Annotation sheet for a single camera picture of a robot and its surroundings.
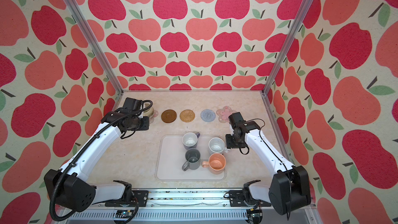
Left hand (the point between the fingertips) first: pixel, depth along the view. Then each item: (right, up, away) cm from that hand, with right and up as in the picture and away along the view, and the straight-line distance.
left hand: (149, 124), depth 81 cm
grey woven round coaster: (+33, +3, +26) cm, 42 cm away
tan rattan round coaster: (+18, +3, +26) cm, 32 cm away
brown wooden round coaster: (+5, +2, +26) cm, 27 cm away
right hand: (+46, -11, +2) cm, 47 cm away
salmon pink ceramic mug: (+36, -22, +2) cm, 42 cm away
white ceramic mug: (+37, -14, +10) cm, 41 cm away
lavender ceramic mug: (+21, -11, +12) cm, 27 cm away
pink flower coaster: (+44, +4, +27) cm, 52 cm away
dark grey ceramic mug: (+23, -19, +5) cm, 30 cm away
